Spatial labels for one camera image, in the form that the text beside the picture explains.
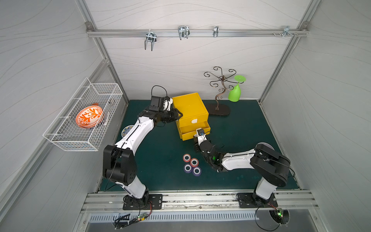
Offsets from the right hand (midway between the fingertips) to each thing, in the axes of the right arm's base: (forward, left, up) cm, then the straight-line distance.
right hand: (197, 135), depth 87 cm
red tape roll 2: (-13, +1, -10) cm, 16 cm away
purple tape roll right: (-18, 0, -11) cm, 21 cm away
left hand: (+7, +10, +10) cm, 16 cm away
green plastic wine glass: (+27, -24, +11) cm, 38 cm away
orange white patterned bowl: (-6, +52, +24) cm, 57 cm away
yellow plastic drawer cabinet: (+7, +1, +11) cm, 13 cm away
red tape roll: (-10, +6, -10) cm, 15 cm away
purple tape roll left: (-17, +5, -10) cm, 20 cm away
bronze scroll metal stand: (+32, -15, -10) cm, 37 cm away
